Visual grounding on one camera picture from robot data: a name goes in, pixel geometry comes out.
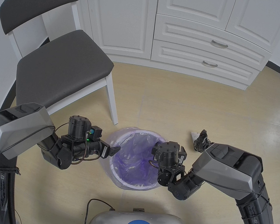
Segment black cable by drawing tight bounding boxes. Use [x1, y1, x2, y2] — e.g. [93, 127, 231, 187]
[83, 198, 117, 224]

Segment white wardrobe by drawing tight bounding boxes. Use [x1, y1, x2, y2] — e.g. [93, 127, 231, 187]
[70, 0, 280, 94]

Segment purple plastic bag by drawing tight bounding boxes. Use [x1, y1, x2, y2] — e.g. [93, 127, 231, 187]
[98, 123, 168, 193]

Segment white trash bin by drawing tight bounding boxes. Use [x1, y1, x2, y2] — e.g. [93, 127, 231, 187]
[107, 127, 165, 192]

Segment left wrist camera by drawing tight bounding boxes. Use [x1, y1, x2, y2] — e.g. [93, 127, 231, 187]
[88, 126, 103, 142]

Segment white chair dark grey seat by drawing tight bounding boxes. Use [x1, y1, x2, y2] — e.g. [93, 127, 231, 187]
[0, 0, 130, 126]

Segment black plastic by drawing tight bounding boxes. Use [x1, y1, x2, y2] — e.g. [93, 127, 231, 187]
[192, 129, 214, 155]

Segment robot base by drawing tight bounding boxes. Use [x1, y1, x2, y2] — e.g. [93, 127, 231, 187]
[89, 204, 195, 224]

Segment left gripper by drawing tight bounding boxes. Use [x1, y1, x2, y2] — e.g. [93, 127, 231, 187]
[76, 139, 122, 162]

